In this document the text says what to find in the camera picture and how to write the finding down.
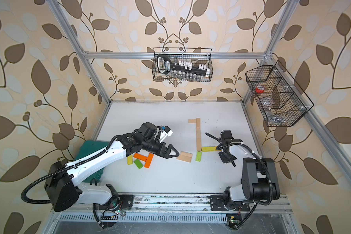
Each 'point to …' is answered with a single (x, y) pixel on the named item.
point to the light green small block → (198, 156)
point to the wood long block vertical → (199, 143)
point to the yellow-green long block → (209, 148)
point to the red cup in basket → (260, 89)
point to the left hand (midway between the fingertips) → (172, 151)
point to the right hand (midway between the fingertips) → (231, 158)
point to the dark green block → (138, 164)
